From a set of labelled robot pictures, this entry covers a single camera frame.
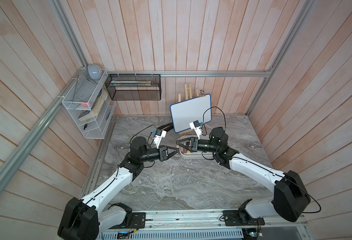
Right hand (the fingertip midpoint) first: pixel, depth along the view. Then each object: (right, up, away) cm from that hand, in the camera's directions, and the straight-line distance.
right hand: (177, 144), depth 70 cm
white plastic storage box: (+6, -9, +27) cm, 29 cm away
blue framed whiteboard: (+5, +17, +22) cm, 29 cm away
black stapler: (-7, +9, +40) cm, 42 cm away
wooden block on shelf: (-47, +15, +8) cm, 50 cm away
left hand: (0, -4, 0) cm, 4 cm away
